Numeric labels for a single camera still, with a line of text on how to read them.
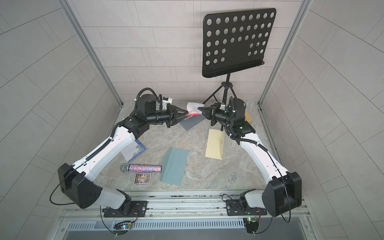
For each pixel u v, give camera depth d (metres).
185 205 0.73
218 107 0.63
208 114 0.64
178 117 0.65
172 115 0.61
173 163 0.87
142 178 0.79
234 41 0.68
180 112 0.67
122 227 0.66
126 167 0.80
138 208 0.71
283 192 0.39
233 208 0.71
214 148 0.94
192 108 0.69
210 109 0.62
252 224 0.68
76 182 0.38
